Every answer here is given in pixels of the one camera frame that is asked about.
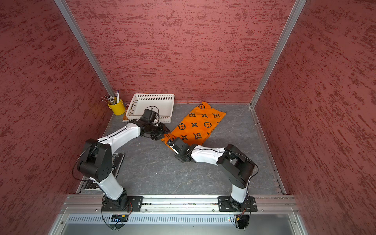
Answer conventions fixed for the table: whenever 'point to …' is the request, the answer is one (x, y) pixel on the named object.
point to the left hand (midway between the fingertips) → (167, 135)
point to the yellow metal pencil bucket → (118, 108)
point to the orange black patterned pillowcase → (197, 126)
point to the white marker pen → (117, 95)
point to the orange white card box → (125, 118)
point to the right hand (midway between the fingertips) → (182, 152)
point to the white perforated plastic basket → (163, 103)
